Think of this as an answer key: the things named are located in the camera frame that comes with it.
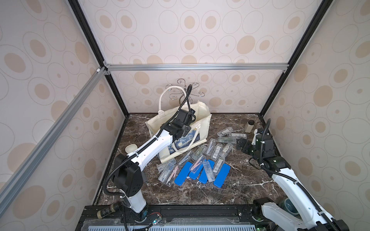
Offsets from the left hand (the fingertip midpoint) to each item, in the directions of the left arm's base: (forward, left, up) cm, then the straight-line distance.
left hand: (185, 122), depth 84 cm
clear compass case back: (+9, -29, -21) cm, 37 cm away
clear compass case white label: (-8, -20, -21) cm, 30 cm away
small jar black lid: (+11, -45, -16) cm, 49 cm away
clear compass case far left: (-21, +12, -22) cm, 33 cm away
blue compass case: (-23, -22, -22) cm, 39 cm away
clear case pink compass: (-16, -8, -21) cm, 28 cm away
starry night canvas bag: (-5, -8, +1) cm, 10 cm away
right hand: (-11, -36, -4) cm, 38 cm away
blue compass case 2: (-24, -11, -22) cm, 35 cm away
